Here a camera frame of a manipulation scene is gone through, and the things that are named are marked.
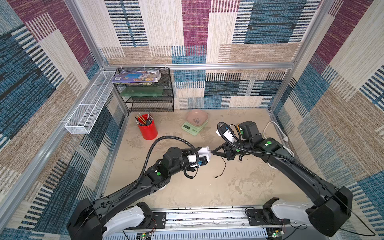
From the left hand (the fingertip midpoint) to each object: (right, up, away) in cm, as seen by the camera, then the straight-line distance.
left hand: (200, 149), depth 73 cm
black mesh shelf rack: (-34, +35, +26) cm, 56 cm away
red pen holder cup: (-33, +11, +22) cm, 41 cm away
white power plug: (+61, +3, +32) cm, 69 cm away
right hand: (+7, -2, -2) cm, 8 cm away
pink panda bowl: (-1, +17, +38) cm, 42 cm away
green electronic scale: (-3, +8, +32) cm, 33 cm away
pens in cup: (-35, +15, +24) cm, 45 cm away
